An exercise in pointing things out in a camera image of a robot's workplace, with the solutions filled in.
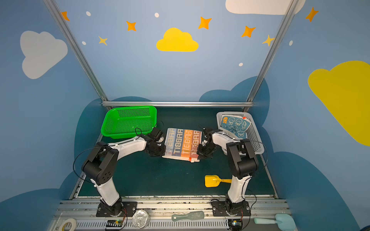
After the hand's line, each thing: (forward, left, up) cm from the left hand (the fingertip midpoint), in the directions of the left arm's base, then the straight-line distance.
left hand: (164, 152), depth 94 cm
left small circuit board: (-38, +22, -5) cm, 44 cm away
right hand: (-2, -23, 0) cm, 23 cm away
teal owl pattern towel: (+26, -54, 0) cm, 60 cm away
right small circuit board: (-37, -41, -4) cm, 56 cm away
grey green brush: (-35, -20, 0) cm, 40 cm away
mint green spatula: (-37, -65, -1) cm, 75 cm away
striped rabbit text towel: (+7, -12, -1) cm, 14 cm away
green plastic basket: (+27, +37, 0) cm, 46 cm away
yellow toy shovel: (-17, -31, -1) cm, 36 cm away
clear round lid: (-37, +6, +4) cm, 38 cm away
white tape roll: (-39, +40, 0) cm, 56 cm away
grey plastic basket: (+13, -61, +5) cm, 62 cm away
